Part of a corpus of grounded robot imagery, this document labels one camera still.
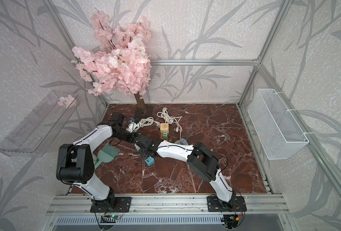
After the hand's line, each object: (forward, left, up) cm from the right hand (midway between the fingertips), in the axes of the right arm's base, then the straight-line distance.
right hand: (144, 150), depth 88 cm
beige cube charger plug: (+15, -12, +3) cm, 20 cm away
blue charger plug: (+6, -24, +1) cm, 25 cm away
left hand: (+6, +3, +3) cm, 7 cm away
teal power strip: (-6, -4, -3) cm, 7 cm away
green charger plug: (+10, -13, +1) cm, 16 cm away
